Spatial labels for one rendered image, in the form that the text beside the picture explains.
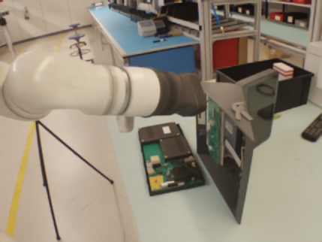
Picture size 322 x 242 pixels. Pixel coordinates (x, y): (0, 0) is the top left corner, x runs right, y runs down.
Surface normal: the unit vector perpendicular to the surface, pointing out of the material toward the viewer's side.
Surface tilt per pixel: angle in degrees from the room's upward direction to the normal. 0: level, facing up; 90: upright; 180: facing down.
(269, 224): 0
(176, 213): 0
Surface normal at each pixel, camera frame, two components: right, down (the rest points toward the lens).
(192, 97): 0.56, -0.32
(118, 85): 0.64, -0.10
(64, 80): 0.83, -0.14
